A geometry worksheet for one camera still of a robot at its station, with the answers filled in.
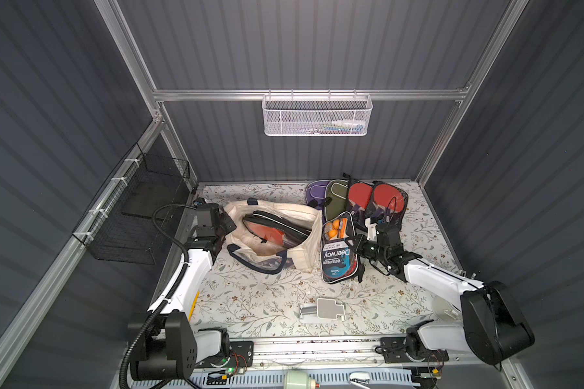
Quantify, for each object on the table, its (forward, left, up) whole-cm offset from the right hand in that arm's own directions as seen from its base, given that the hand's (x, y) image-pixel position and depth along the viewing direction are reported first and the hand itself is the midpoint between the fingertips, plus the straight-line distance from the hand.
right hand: (350, 241), depth 88 cm
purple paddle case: (+33, +11, -8) cm, 36 cm away
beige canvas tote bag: (-10, +32, +8) cm, 34 cm away
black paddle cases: (+3, +28, +4) cm, 28 cm away
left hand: (+4, +44, +9) cm, 45 cm away
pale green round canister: (-41, +19, -2) cm, 45 cm away
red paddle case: (+20, -19, -1) cm, 27 cm away
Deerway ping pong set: (-6, +4, -3) cm, 8 cm away
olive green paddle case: (+31, +1, -7) cm, 32 cm away
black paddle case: (+18, -8, -7) cm, 21 cm away
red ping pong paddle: (+29, -9, -7) cm, 31 cm away
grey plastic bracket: (-23, +11, -5) cm, 26 cm away
